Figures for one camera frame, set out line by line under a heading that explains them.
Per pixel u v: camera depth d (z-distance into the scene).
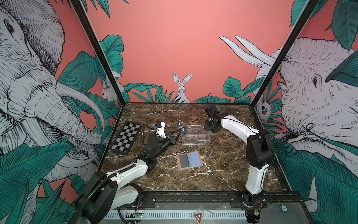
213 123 0.71
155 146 0.60
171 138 0.70
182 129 0.78
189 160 0.88
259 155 0.51
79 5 0.70
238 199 0.74
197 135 0.96
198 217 0.69
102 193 0.41
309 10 0.70
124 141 0.93
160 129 0.72
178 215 0.70
